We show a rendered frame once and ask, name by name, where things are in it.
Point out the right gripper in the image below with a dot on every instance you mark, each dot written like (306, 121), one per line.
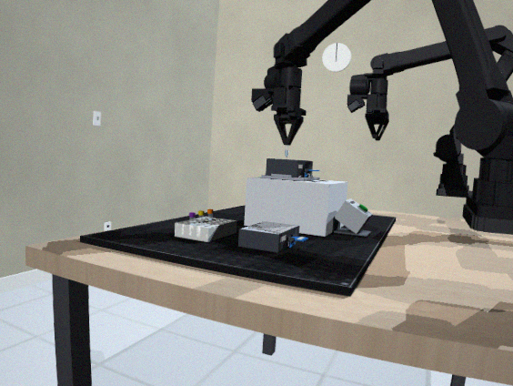
(380, 116)

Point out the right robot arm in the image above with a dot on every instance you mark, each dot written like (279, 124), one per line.
(447, 147)

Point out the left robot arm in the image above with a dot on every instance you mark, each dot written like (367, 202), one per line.
(481, 124)

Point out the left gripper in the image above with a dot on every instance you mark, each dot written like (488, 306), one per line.
(285, 115)

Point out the white tube rack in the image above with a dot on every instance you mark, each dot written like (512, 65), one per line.
(208, 230)

